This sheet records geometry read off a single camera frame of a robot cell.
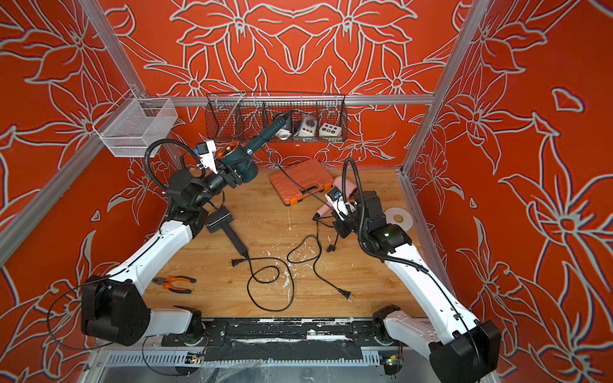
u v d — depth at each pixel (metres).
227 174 0.62
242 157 0.65
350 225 0.63
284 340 0.73
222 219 0.94
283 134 0.85
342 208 0.63
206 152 0.61
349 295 0.79
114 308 0.40
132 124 0.88
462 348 0.36
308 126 0.91
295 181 0.74
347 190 1.32
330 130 0.94
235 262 0.88
